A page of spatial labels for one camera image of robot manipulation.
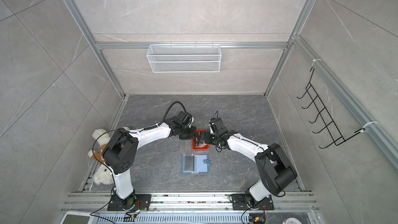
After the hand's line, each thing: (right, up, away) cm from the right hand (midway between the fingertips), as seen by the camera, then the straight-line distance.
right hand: (205, 137), depth 90 cm
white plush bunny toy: (-51, -16, -16) cm, 55 cm away
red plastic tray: (-6, -5, +2) cm, 8 cm away
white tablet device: (-55, -30, -24) cm, 68 cm away
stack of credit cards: (-2, -5, 0) cm, 5 cm away
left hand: (-4, +2, +1) cm, 5 cm away
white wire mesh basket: (-13, +50, +10) cm, 53 cm away
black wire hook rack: (+51, +8, -25) cm, 57 cm away
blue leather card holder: (-6, -15, -5) cm, 16 cm away
